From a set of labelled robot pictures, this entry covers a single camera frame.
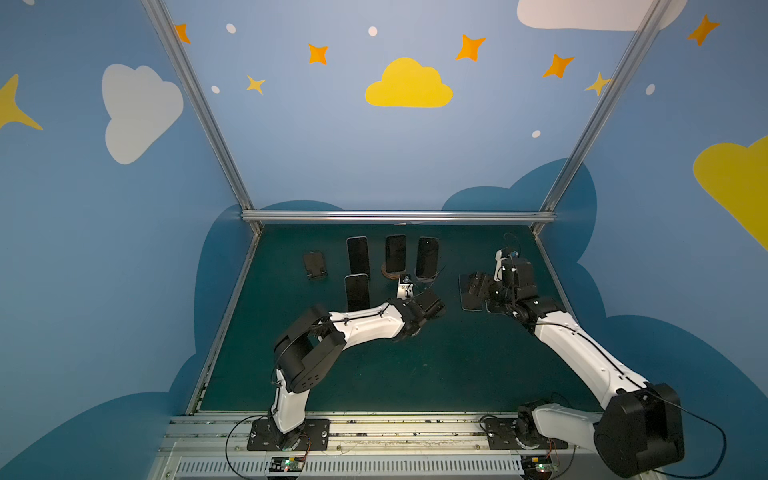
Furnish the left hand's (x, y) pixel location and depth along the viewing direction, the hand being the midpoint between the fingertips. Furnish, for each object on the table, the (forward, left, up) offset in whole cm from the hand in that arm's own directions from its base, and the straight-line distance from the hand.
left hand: (409, 309), depth 91 cm
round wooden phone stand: (+15, +5, -3) cm, 16 cm away
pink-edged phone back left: (+19, +17, +3) cm, 26 cm away
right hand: (+5, -22, +11) cm, 25 cm away
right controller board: (-39, -30, -6) cm, 50 cm away
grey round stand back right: (+15, -8, -6) cm, 18 cm away
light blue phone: (0, +16, +9) cm, 18 cm away
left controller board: (-39, +31, -6) cm, 51 cm away
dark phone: (+18, -7, +4) cm, 20 cm away
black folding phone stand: (+18, +33, -1) cm, 37 cm away
